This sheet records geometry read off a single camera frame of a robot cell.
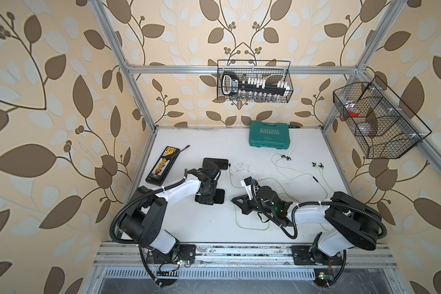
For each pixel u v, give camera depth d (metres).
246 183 0.76
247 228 0.83
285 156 1.06
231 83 0.85
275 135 1.12
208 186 0.75
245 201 0.77
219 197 0.81
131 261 0.74
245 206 0.77
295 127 1.21
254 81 0.82
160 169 0.96
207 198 0.79
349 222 0.44
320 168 1.01
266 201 0.65
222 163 1.06
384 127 0.73
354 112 0.81
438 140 0.59
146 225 0.44
